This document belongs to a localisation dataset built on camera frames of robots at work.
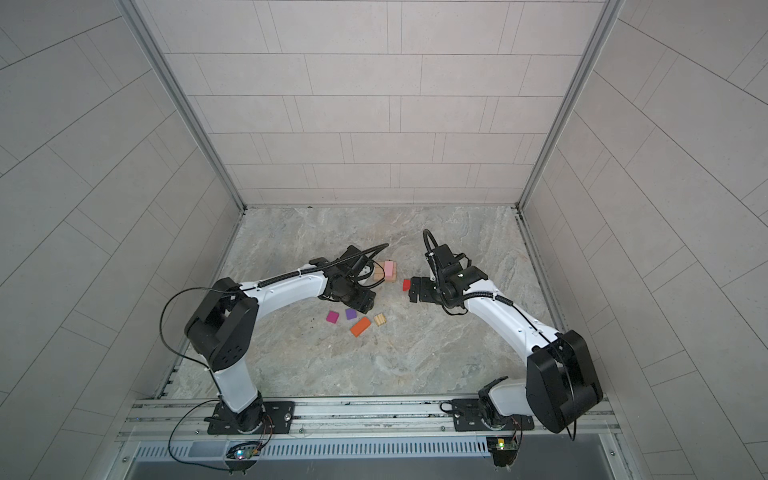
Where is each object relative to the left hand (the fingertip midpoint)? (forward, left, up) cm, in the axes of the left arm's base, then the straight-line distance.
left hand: (372, 298), depth 89 cm
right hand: (-2, -15, +6) cm, 16 cm away
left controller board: (-37, +25, +2) cm, 45 cm away
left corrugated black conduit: (-6, +7, +29) cm, 30 cm away
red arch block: (+6, -11, -3) cm, 12 cm away
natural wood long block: (+2, -3, +15) cm, 15 cm away
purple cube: (-4, +6, -2) cm, 8 cm away
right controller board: (-37, -33, -2) cm, 49 cm away
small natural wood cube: (-6, -3, -1) cm, 7 cm away
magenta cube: (-5, +12, -2) cm, 13 cm away
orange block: (-8, +3, -3) cm, 9 cm away
